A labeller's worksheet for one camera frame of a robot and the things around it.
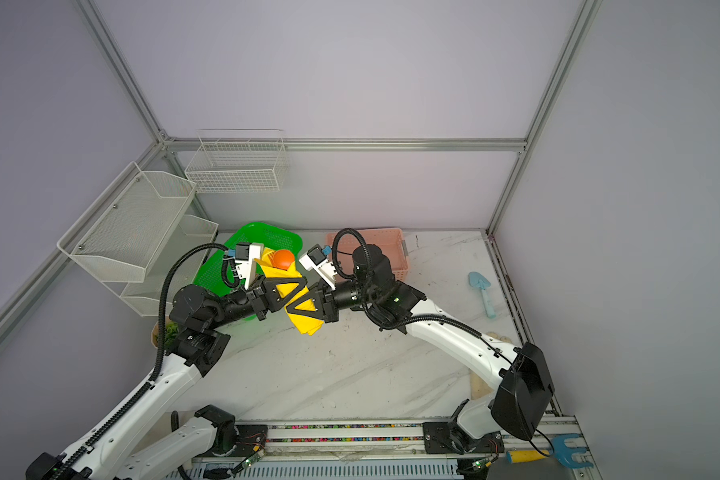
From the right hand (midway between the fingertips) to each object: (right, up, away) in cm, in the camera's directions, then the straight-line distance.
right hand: (289, 311), depth 59 cm
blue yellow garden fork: (+62, -36, +13) cm, 73 cm away
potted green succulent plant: (-38, -9, +21) cm, 45 cm away
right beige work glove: (+47, -26, +24) cm, 59 cm away
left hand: (+3, +6, -1) cm, 6 cm away
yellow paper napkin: (+3, -3, 0) cm, 4 cm away
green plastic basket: (-21, +18, +53) cm, 60 cm away
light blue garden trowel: (+55, +3, +45) cm, 71 cm away
